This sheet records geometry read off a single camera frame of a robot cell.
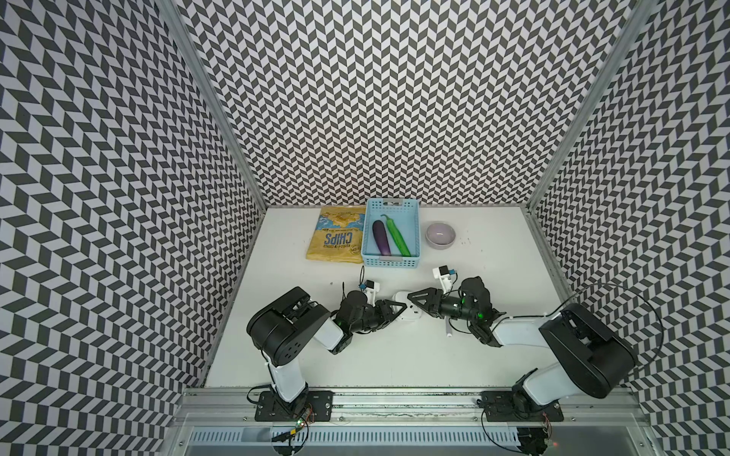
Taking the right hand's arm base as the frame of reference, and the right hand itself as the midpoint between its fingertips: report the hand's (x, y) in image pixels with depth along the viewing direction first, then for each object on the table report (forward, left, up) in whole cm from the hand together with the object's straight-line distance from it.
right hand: (410, 303), depth 82 cm
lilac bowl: (+31, -14, -8) cm, 35 cm away
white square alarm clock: (0, -1, -6) cm, 6 cm away
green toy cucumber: (+32, +2, -8) cm, 33 cm away
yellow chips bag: (+32, +25, -7) cm, 41 cm away
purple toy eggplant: (+29, +8, -6) cm, 30 cm away
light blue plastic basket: (+42, -2, -8) cm, 43 cm away
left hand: (0, +1, -6) cm, 6 cm away
